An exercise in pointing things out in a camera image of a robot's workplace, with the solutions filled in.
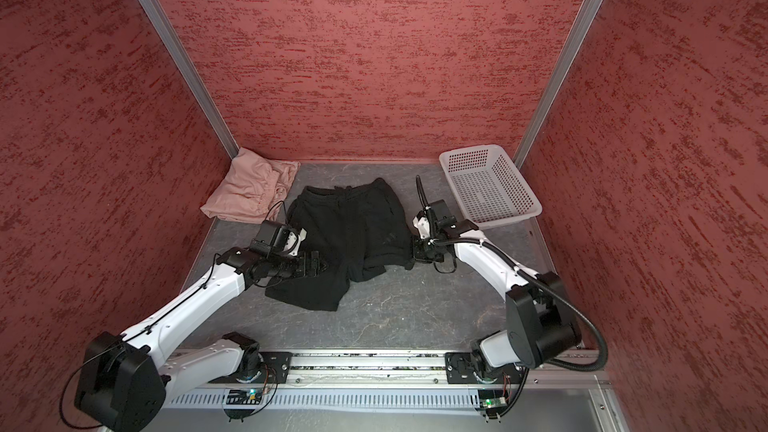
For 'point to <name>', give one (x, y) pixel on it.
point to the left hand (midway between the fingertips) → (314, 274)
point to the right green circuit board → (493, 401)
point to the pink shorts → (253, 189)
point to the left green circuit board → (252, 396)
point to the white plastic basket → (488, 187)
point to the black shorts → (362, 229)
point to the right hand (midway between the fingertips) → (407, 262)
